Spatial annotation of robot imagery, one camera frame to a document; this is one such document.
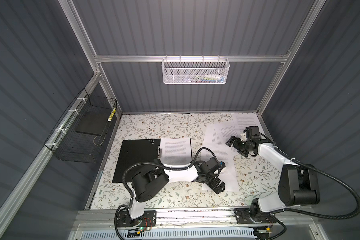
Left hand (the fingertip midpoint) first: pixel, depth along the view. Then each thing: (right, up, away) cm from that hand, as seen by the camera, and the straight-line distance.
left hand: (218, 184), depth 83 cm
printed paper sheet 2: (+5, +27, +26) cm, 38 cm away
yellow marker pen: (-60, +39, -1) cm, 71 cm away
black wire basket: (-71, +28, -10) cm, 77 cm away
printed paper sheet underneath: (+8, +3, +5) cm, 10 cm away
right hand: (+11, +20, +9) cm, 25 cm away
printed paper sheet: (-25, +16, +16) cm, 34 cm away
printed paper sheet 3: (+28, +38, +34) cm, 58 cm away
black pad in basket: (-67, +35, -5) cm, 75 cm away
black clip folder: (-53, +16, +17) cm, 58 cm away
